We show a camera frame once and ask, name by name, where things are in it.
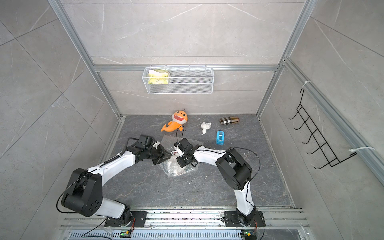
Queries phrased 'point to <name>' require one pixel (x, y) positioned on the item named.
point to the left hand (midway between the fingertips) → (173, 153)
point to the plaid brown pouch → (229, 120)
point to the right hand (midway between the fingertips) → (181, 161)
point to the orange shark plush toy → (179, 118)
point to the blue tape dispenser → (220, 138)
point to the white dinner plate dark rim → (174, 152)
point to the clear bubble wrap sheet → (171, 167)
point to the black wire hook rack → (332, 160)
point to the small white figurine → (205, 126)
